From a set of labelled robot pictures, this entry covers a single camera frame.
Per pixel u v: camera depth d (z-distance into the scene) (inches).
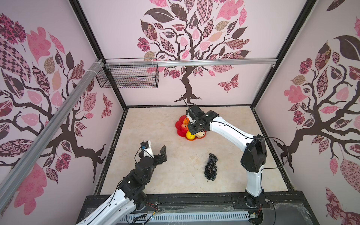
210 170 32.4
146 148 24.9
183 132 39.4
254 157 19.0
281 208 28.6
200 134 36.9
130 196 20.4
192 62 37.2
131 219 27.4
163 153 26.9
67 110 23.6
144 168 21.0
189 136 36.6
